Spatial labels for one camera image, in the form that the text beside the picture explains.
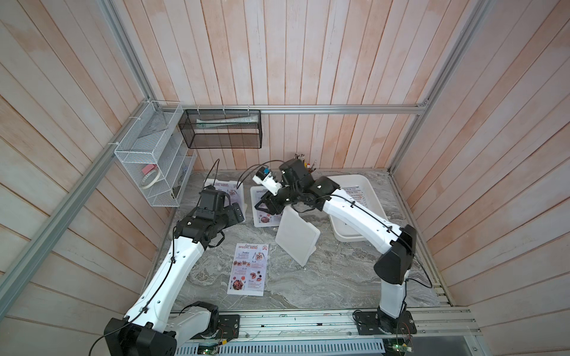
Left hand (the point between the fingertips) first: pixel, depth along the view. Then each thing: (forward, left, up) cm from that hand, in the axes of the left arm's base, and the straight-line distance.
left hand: (231, 217), depth 78 cm
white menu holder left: (+15, +1, -3) cm, 16 cm away
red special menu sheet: (-11, -5, -20) cm, 24 cm away
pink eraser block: (+16, +32, +8) cm, 37 cm away
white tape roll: (+13, +31, +6) cm, 34 cm away
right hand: (+2, -10, +6) cm, 12 cm away
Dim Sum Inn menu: (+28, -56, -19) cm, 66 cm away
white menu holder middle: (+9, -9, -15) cm, 20 cm away
